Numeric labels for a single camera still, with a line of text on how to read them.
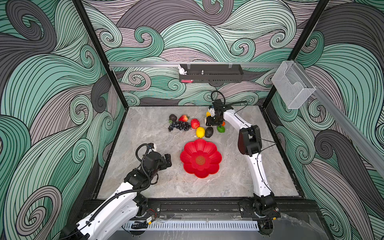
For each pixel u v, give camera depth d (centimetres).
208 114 111
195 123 103
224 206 76
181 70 85
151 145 71
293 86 76
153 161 58
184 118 107
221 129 103
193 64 94
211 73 95
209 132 100
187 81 90
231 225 70
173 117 107
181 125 104
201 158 92
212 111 88
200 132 101
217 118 92
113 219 52
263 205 63
